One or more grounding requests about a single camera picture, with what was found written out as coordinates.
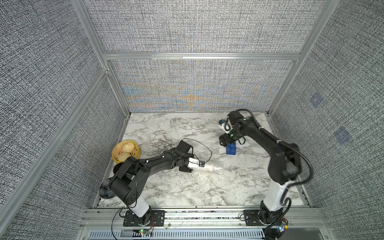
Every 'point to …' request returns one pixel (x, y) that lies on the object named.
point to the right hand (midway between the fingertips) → (226, 136)
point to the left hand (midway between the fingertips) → (194, 160)
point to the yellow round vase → (125, 149)
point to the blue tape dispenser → (231, 149)
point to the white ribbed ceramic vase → (213, 168)
